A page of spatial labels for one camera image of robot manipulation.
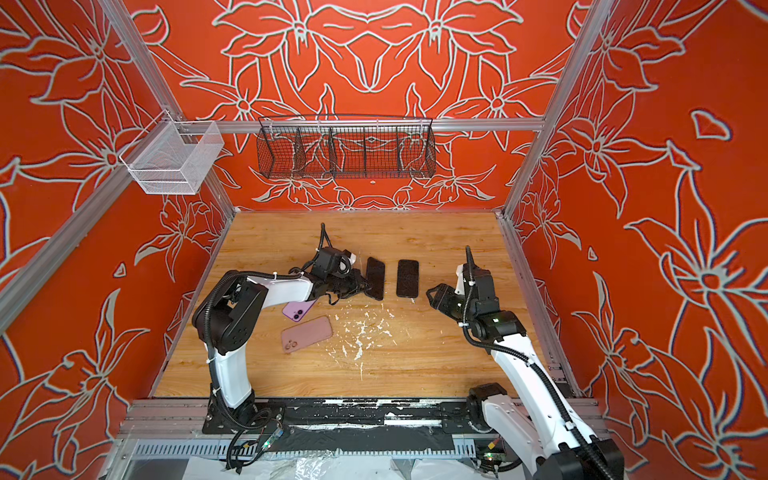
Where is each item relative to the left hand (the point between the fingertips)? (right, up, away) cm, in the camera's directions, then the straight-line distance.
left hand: (373, 282), depth 93 cm
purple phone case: (-24, -9, -1) cm, 25 cm away
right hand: (+16, -1, -14) cm, 21 cm away
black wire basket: (-10, +46, +7) cm, 47 cm away
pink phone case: (-20, -15, -3) cm, 26 cm away
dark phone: (+12, +1, +7) cm, 14 cm away
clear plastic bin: (-63, +40, -1) cm, 75 cm away
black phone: (+1, +2, +3) cm, 4 cm away
